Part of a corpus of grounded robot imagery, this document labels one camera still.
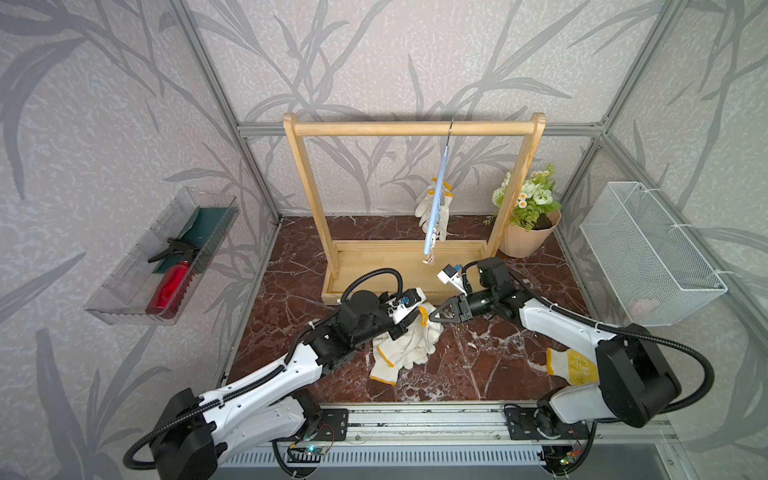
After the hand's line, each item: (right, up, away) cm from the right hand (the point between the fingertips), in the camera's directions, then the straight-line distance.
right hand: (433, 319), depth 74 cm
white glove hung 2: (-1, -4, +1) cm, 4 cm away
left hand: (-3, +4, -2) cm, 6 cm away
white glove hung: (+5, +32, +11) cm, 34 cm away
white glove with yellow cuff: (-7, -11, +8) cm, 16 cm away
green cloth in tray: (-58, +24, -1) cm, 62 cm away
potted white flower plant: (+31, +27, +10) cm, 42 cm away
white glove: (-12, -15, +8) cm, 21 cm away
